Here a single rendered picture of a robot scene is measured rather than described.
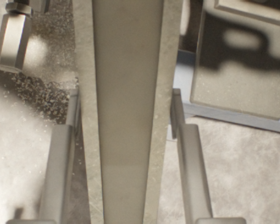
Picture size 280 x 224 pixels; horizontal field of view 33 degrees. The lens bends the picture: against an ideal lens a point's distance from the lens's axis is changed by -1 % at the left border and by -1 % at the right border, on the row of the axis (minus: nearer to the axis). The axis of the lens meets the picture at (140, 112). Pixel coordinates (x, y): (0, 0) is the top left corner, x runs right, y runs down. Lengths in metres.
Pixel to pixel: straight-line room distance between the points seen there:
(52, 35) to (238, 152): 0.44
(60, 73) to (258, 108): 0.39
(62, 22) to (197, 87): 0.35
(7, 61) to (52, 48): 0.59
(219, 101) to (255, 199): 0.36
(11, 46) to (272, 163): 0.77
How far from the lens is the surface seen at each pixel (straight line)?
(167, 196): 0.95
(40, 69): 0.93
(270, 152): 1.04
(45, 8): 0.70
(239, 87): 0.73
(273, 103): 0.75
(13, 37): 0.35
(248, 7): 0.75
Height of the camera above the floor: 0.91
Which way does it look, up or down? 75 degrees down
